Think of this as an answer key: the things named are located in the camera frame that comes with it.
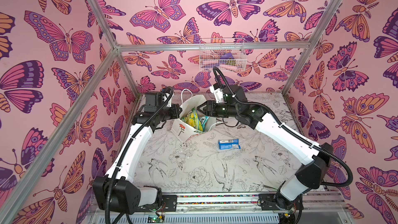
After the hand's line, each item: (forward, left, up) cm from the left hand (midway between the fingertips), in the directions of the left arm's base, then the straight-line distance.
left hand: (183, 107), depth 77 cm
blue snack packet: (-7, -27, -26) cm, 38 cm away
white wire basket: (+33, -22, +5) cm, 40 cm away
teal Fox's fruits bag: (-1, -10, -12) cm, 15 cm away
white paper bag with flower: (-6, +1, -12) cm, 13 cm away
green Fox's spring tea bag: (-1, -4, -9) cm, 10 cm away
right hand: (-5, -8, +6) cm, 11 cm away
